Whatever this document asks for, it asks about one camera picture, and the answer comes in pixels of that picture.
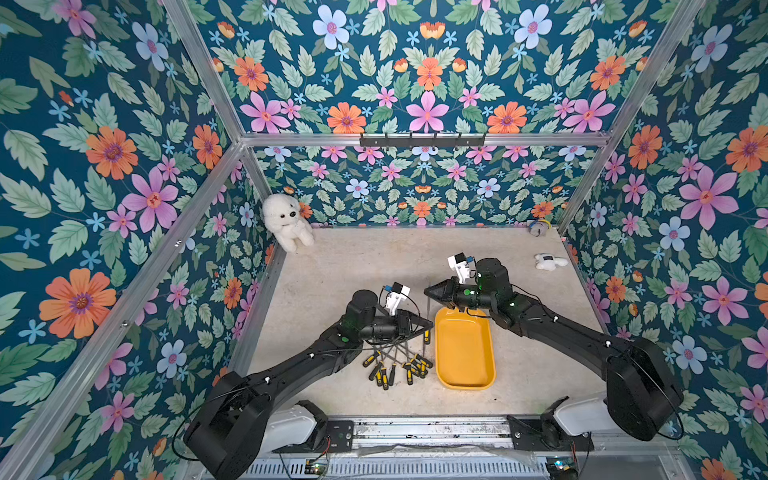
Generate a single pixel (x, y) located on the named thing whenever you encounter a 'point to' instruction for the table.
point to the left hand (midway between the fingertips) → (432, 328)
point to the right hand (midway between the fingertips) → (425, 291)
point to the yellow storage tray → (464, 349)
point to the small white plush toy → (549, 262)
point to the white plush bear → (281, 218)
